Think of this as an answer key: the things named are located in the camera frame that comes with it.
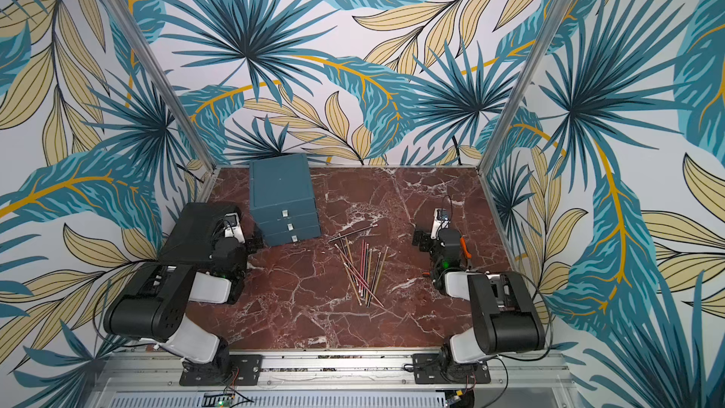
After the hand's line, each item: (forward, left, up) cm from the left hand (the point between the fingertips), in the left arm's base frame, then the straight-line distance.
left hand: (241, 229), depth 92 cm
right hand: (+3, -63, +1) cm, 63 cm away
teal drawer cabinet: (+1, -16, +14) cm, 21 cm away
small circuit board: (-45, -4, -10) cm, 46 cm away
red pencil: (-10, -40, -6) cm, 42 cm away
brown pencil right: (-12, -46, -7) cm, 48 cm away
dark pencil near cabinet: (+4, -37, -7) cm, 38 cm away
